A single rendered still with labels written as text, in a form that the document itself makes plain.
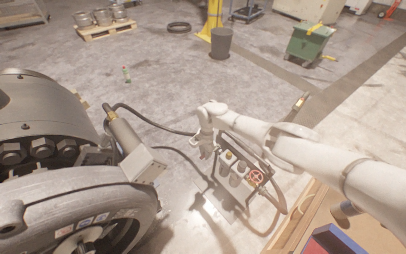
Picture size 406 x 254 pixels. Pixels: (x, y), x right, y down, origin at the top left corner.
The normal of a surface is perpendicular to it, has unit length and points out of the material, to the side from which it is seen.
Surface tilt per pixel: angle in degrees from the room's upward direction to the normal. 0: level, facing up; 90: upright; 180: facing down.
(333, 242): 84
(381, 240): 0
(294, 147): 55
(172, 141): 0
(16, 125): 24
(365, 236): 0
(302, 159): 63
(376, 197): 86
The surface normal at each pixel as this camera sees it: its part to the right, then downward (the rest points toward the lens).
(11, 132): 0.30, -0.78
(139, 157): -0.26, -0.40
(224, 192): 0.02, -0.65
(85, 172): 0.55, -0.80
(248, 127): -0.65, -0.30
